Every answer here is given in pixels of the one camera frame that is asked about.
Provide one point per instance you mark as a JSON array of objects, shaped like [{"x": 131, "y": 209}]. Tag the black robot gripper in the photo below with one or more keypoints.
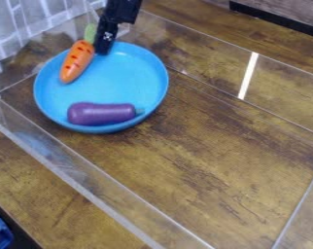
[{"x": 119, "y": 11}]

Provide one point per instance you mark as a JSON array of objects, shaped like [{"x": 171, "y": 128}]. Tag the orange toy carrot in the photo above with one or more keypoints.
[{"x": 79, "y": 56}]

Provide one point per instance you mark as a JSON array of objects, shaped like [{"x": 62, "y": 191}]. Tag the blue round plastic tray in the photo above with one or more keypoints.
[{"x": 127, "y": 76}]

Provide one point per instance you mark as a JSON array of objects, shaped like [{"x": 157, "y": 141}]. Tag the white patterned curtain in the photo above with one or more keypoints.
[{"x": 24, "y": 18}]

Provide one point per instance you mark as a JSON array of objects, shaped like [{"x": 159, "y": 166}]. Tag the purple toy eggplant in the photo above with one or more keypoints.
[{"x": 87, "y": 113}]

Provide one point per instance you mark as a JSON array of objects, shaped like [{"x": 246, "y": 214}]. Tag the dark baseboard strip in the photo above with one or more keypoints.
[{"x": 284, "y": 22}]

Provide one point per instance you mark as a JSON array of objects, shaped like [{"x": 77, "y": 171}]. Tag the clear acrylic enclosure wall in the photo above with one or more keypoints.
[{"x": 214, "y": 173}]

